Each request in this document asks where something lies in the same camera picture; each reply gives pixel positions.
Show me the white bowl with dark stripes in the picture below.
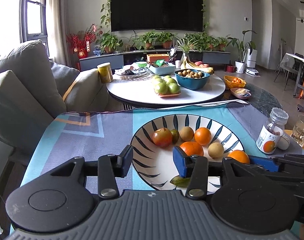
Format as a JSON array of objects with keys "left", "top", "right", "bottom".
[{"left": 130, "top": 114, "right": 245, "bottom": 193}]

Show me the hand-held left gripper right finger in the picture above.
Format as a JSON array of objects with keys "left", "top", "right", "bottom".
[{"left": 172, "top": 146, "right": 260, "bottom": 198}]

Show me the small yellow pear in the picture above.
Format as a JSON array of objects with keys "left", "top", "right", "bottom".
[{"left": 208, "top": 142, "right": 225, "bottom": 159}]

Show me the glass dish with dark snacks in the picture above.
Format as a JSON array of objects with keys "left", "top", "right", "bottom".
[{"left": 114, "top": 65, "right": 150, "bottom": 77}]

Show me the orange apple tray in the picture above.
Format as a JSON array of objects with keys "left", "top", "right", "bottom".
[{"left": 154, "top": 91, "right": 182, "bottom": 98}]

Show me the tall plant in white pot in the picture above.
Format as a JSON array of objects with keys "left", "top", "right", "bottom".
[{"left": 227, "top": 30, "right": 258, "bottom": 74}]

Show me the pile of green apples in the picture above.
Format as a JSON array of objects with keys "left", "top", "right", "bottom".
[{"left": 152, "top": 75, "right": 181, "bottom": 96}]

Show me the spider plant in glass vase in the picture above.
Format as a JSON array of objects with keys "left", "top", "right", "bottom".
[{"left": 176, "top": 37, "right": 200, "bottom": 63}]

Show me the glass mug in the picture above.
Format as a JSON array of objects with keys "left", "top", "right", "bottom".
[{"left": 291, "top": 115, "right": 304, "bottom": 148}]

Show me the white round table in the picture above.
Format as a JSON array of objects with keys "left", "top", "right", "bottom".
[{"left": 106, "top": 66, "right": 226, "bottom": 109}]

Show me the pile of brown longans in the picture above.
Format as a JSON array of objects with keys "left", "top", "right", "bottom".
[{"left": 178, "top": 70, "right": 205, "bottom": 79}]

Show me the bushy potted green plant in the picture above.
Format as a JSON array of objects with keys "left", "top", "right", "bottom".
[{"left": 96, "top": 31, "right": 124, "bottom": 54}]

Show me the beige curtain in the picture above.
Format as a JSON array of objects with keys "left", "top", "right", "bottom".
[{"left": 45, "top": 0, "right": 71, "bottom": 67}]

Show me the red festive decoration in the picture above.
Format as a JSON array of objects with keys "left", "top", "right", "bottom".
[{"left": 66, "top": 24, "right": 97, "bottom": 59}]

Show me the glass dining table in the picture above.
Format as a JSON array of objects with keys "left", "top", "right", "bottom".
[{"left": 283, "top": 52, "right": 304, "bottom": 98}]

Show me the grey sofa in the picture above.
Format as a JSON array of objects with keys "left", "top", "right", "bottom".
[{"left": 0, "top": 39, "right": 110, "bottom": 146}]

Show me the wide potted green plant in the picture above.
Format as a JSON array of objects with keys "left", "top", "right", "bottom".
[{"left": 184, "top": 32, "right": 229, "bottom": 52}]

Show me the white oval device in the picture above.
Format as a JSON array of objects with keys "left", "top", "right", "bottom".
[{"left": 277, "top": 134, "right": 291, "bottom": 151}]

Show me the grey pillow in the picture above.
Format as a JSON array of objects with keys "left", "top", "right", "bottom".
[{"left": 50, "top": 61, "right": 80, "bottom": 96}]

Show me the dark framed window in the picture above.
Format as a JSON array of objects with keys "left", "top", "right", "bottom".
[{"left": 19, "top": 0, "right": 50, "bottom": 57}]

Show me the small brown pear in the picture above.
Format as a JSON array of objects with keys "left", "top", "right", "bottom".
[{"left": 179, "top": 127, "right": 194, "bottom": 142}]

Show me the blue and grey tablecloth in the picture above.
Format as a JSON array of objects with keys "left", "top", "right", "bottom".
[{"left": 9, "top": 99, "right": 304, "bottom": 235}]

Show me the light blue snack basket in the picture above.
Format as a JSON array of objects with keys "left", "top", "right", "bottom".
[{"left": 148, "top": 59, "right": 176, "bottom": 76}]

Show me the grey television cabinet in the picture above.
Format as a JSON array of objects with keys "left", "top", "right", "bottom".
[{"left": 79, "top": 50, "right": 231, "bottom": 72}]

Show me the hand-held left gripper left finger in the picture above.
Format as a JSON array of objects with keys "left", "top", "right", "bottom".
[{"left": 50, "top": 144, "right": 134, "bottom": 198}]

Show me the dark marble round table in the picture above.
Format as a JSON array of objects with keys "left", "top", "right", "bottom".
[{"left": 223, "top": 82, "right": 283, "bottom": 111}]

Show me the black wall television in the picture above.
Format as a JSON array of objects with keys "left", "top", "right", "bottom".
[{"left": 110, "top": 0, "right": 204, "bottom": 33}]

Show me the yellow tin can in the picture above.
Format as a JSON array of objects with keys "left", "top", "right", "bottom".
[{"left": 97, "top": 62, "right": 114, "bottom": 84}]

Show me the small pointed green olive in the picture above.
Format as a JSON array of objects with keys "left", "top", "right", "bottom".
[{"left": 170, "top": 176, "right": 191, "bottom": 188}]

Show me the orange box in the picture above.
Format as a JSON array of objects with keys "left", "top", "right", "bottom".
[{"left": 146, "top": 54, "right": 171, "bottom": 63}]

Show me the pink snack dish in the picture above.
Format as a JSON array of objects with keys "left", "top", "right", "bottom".
[{"left": 230, "top": 87, "right": 252, "bottom": 99}]

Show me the orange woven basket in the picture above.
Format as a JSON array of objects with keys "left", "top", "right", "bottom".
[{"left": 224, "top": 76, "right": 247, "bottom": 89}]

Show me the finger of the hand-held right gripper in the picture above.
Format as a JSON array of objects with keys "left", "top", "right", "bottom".
[{"left": 248, "top": 154, "right": 280, "bottom": 173}]

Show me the blue bowl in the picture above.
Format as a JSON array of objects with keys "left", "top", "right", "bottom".
[{"left": 174, "top": 69, "right": 211, "bottom": 91}]

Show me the bunch of bananas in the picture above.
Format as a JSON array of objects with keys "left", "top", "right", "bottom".
[{"left": 181, "top": 57, "right": 215, "bottom": 74}]

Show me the orange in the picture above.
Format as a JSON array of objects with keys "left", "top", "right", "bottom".
[
  {"left": 180, "top": 142, "right": 204, "bottom": 157},
  {"left": 227, "top": 150, "right": 250, "bottom": 164},
  {"left": 194, "top": 127, "right": 212, "bottom": 146}
]

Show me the red apple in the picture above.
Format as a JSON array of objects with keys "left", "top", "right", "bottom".
[{"left": 152, "top": 128, "right": 173, "bottom": 148}]

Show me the beige cushion with orange stripe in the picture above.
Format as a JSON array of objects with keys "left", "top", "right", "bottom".
[{"left": 62, "top": 68, "right": 109, "bottom": 113}]

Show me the clear dining chair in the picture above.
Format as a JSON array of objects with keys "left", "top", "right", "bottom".
[{"left": 274, "top": 54, "right": 296, "bottom": 83}]

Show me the white air purifier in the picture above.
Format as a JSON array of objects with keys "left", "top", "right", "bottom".
[{"left": 246, "top": 49, "right": 258, "bottom": 68}]

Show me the clear jar with orange label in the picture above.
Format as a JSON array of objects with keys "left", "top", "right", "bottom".
[{"left": 256, "top": 107, "right": 289, "bottom": 155}]

